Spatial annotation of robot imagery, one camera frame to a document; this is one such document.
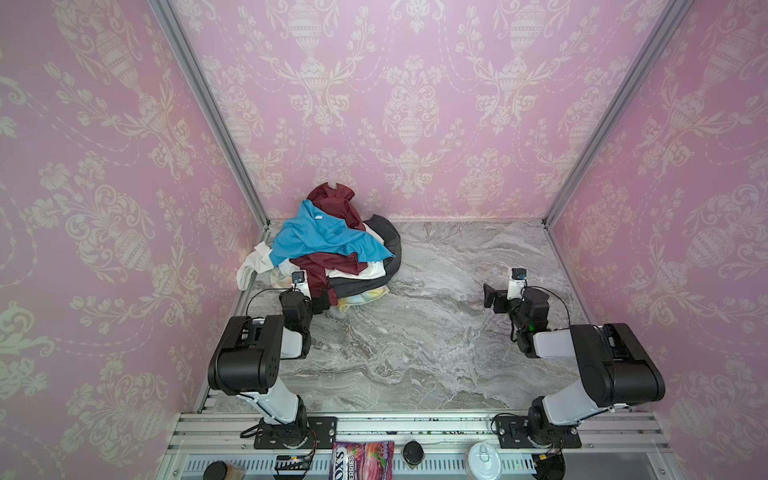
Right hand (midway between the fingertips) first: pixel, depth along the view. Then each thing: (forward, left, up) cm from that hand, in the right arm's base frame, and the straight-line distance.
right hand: (502, 283), depth 94 cm
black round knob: (-44, +32, +3) cm, 54 cm away
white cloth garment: (+16, +81, -4) cm, 83 cm away
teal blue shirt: (+16, +60, +11) cm, 63 cm away
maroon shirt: (+34, +53, +8) cm, 63 cm away
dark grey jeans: (+2, +50, -2) cm, 50 cm away
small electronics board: (-43, +61, -10) cm, 75 cm away
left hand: (+2, +61, 0) cm, 61 cm away
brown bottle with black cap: (-45, +72, +4) cm, 85 cm away
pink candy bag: (-44, +43, -4) cm, 62 cm away
